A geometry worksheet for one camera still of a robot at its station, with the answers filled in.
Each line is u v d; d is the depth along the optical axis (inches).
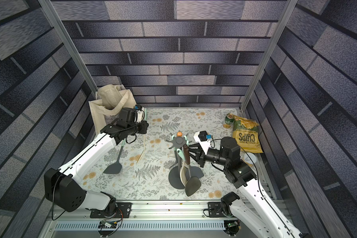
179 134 22.1
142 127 28.5
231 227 27.9
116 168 34.5
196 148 24.4
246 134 37.3
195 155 23.9
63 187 15.8
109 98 42.0
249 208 22.9
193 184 28.6
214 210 28.7
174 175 34.2
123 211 29.2
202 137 21.3
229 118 39.5
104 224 28.0
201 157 21.7
